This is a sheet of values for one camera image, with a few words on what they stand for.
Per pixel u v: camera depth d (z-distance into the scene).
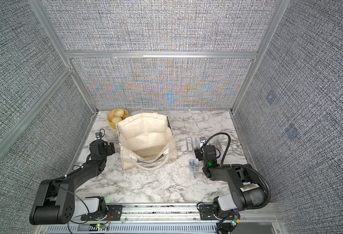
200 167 0.87
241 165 0.48
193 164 0.90
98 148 0.68
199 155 0.84
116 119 1.05
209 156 0.70
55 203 0.42
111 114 1.13
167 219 0.73
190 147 0.97
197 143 0.99
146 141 0.94
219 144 0.98
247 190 0.44
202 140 0.80
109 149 0.82
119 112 1.11
